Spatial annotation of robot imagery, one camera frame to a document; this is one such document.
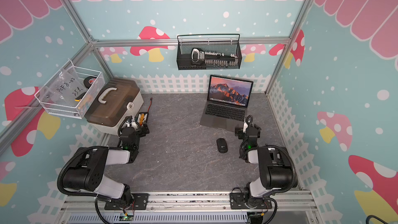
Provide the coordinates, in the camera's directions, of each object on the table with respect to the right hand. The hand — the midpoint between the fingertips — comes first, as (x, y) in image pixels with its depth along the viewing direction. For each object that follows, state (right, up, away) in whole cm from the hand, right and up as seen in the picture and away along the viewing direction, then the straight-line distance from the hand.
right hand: (247, 124), depth 94 cm
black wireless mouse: (-16, -12, -4) cm, 20 cm away
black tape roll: (-86, +24, -14) cm, 90 cm away
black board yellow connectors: (-68, +3, +11) cm, 69 cm away
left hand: (-66, 0, -1) cm, 66 cm away
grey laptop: (-9, +15, +17) cm, 25 cm away
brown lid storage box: (-77, +16, 0) cm, 79 cm away
